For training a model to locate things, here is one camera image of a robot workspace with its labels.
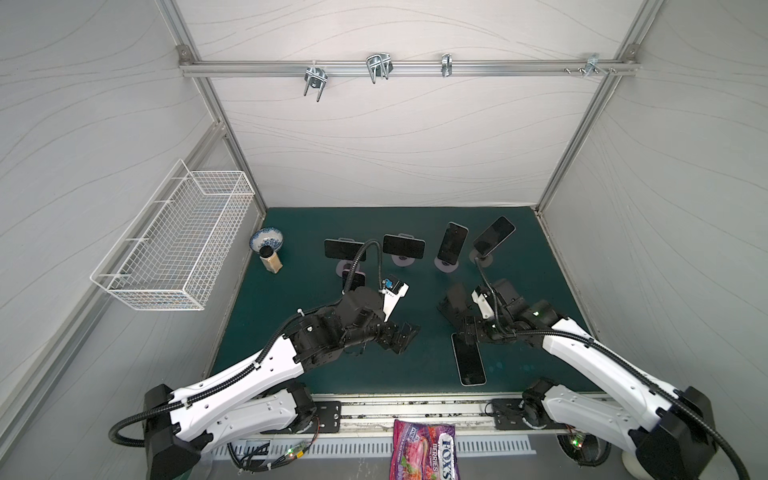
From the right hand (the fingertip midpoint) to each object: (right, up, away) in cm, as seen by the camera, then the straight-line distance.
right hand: (474, 325), depth 80 cm
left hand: (-18, +6, -11) cm, 22 cm away
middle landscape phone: (-18, +21, +19) cm, 34 cm away
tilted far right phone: (+13, +25, +21) cm, 35 cm away
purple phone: (-32, +12, +1) cm, 34 cm away
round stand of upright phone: (-4, +14, +22) cm, 26 cm away
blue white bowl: (-69, +24, +28) cm, 78 cm away
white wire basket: (-75, +21, -11) cm, 78 cm away
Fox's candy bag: (-15, -25, -13) cm, 32 cm away
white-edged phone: (0, -13, +4) cm, 13 cm away
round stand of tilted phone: (+10, +15, +25) cm, 31 cm away
